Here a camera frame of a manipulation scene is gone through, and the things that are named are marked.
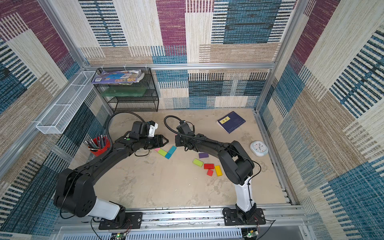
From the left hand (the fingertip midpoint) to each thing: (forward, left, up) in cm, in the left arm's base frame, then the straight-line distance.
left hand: (166, 141), depth 86 cm
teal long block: (+3, -2, -14) cm, 15 cm away
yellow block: (-12, -30, -14) cm, 35 cm away
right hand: (+6, -8, -8) cm, 13 cm away
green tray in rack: (+33, +29, +10) cm, 45 cm away
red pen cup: (0, +39, -2) cm, 39 cm away
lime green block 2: (-7, -18, -13) cm, 23 cm away
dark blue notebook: (+25, -43, -13) cm, 52 cm away
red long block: (-9, -24, -14) cm, 30 cm away
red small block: (-13, -25, -15) cm, 32 cm away
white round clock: (+1, -56, -10) cm, 57 cm away
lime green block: (0, +4, -13) cm, 14 cm away
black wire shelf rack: (+42, +19, -8) cm, 46 cm away
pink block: (+2, +8, -12) cm, 14 cm away
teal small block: (-2, +1, -14) cm, 14 cm away
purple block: (-2, -22, -14) cm, 26 cm away
